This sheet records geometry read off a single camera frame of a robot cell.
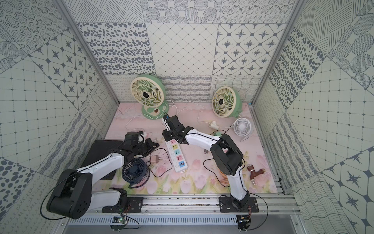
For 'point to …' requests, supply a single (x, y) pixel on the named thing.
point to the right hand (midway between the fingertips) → (166, 134)
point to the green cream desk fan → (226, 102)
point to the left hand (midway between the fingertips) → (158, 141)
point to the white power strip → (177, 155)
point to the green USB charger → (218, 133)
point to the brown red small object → (253, 173)
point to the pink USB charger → (155, 158)
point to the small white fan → (242, 126)
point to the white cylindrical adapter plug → (214, 125)
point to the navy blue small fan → (136, 172)
